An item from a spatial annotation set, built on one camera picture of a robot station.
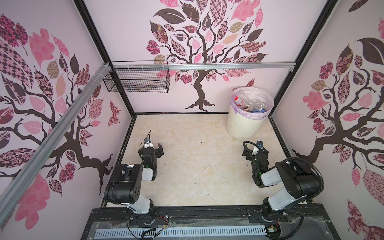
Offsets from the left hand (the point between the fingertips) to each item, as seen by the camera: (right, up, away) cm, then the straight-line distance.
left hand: (152, 146), depth 94 cm
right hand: (+65, +1, -3) cm, 66 cm away
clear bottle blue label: (+69, +23, -2) cm, 73 cm away
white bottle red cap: (+57, +29, +3) cm, 64 cm away
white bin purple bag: (+57, +14, -3) cm, 59 cm away
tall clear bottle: (+66, +27, -1) cm, 72 cm away
